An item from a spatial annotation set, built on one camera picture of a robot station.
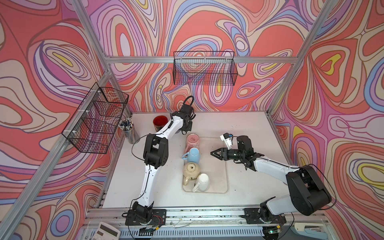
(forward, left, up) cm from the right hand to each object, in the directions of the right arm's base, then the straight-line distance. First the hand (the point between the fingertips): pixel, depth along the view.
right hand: (214, 156), depth 84 cm
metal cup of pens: (+19, +52, +8) cm, 56 cm away
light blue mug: (+1, +12, 0) cm, 12 cm away
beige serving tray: (-3, -1, -9) cm, 10 cm away
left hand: (+26, +15, -3) cm, 30 cm away
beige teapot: (-8, +13, -1) cm, 16 cm away
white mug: (-15, +7, -3) cm, 17 cm away
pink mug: (+11, +12, +1) cm, 16 cm away
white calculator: (-33, +53, -6) cm, 63 cm away
